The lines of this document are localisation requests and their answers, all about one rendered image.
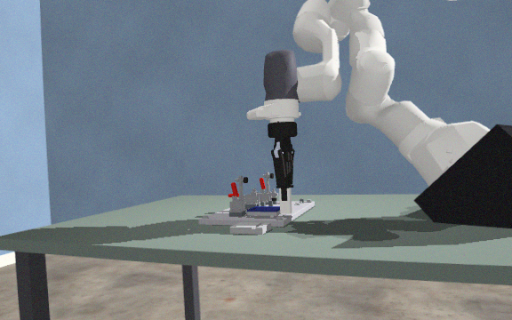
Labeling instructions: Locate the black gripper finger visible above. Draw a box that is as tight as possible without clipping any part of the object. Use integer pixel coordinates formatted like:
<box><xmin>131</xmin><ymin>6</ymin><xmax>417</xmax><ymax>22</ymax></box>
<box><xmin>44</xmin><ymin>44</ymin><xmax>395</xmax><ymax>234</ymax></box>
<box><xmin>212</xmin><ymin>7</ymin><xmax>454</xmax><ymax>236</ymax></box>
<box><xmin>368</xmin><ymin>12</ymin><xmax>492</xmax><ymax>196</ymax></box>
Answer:
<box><xmin>271</xmin><ymin>142</ymin><xmax>292</xmax><ymax>214</ymax></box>
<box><xmin>288</xmin><ymin>144</ymin><xmax>294</xmax><ymax>212</ymax></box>

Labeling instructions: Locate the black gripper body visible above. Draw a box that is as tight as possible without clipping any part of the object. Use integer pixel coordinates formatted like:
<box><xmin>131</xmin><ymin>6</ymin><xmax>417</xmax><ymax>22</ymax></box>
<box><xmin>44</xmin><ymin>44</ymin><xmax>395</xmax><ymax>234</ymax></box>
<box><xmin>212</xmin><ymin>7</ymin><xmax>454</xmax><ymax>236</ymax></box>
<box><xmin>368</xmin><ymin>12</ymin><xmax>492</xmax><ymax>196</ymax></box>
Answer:
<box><xmin>268</xmin><ymin>121</ymin><xmax>297</xmax><ymax>158</ymax></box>

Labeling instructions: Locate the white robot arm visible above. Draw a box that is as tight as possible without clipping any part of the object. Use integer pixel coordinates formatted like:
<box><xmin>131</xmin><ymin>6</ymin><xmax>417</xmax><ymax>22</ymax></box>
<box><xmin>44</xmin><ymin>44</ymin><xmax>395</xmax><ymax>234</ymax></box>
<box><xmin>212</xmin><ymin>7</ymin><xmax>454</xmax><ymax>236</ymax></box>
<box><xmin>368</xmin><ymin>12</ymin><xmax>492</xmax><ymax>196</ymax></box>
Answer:
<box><xmin>246</xmin><ymin>0</ymin><xmax>490</xmax><ymax>186</ymax></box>

